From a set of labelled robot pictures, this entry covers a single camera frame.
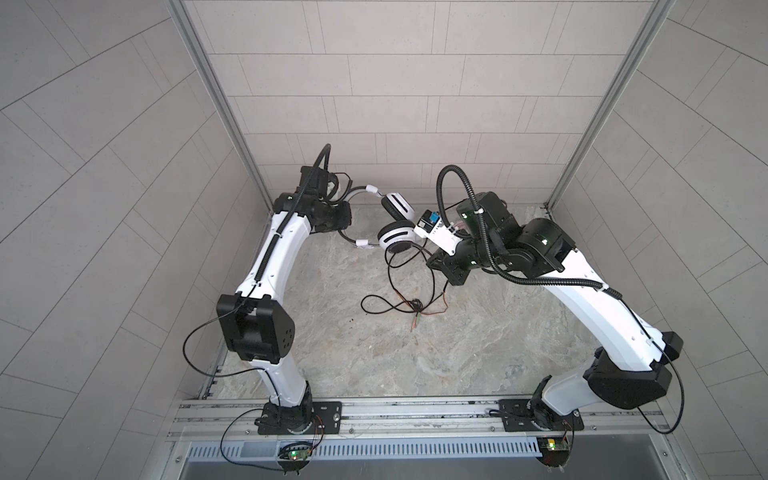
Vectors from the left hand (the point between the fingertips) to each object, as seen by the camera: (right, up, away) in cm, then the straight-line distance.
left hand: (356, 212), depth 82 cm
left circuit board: (-11, -54, -18) cm, 58 cm away
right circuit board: (+48, -56, -14) cm, 75 cm away
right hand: (+18, -12, -19) cm, 29 cm away
